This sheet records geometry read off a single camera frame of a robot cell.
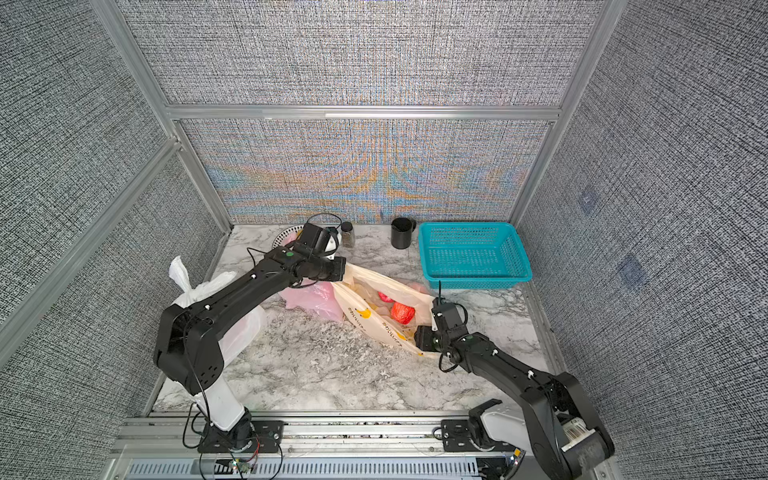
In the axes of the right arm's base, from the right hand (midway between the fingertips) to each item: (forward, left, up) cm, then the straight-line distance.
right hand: (424, 328), depth 89 cm
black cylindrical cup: (+38, +5, +1) cm, 38 cm away
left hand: (+13, +22, +14) cm, 29 cm away
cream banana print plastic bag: (+4, +19, +13) cm, 23 cm away
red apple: (+4, +6, +2) cm, 8 cm away
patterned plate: (+40, +48, -1) cm, 62 cm away
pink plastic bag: (+7, +33, +7) cm, 34 cm away
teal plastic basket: (+31, -21, -4) cm, 38 cm away
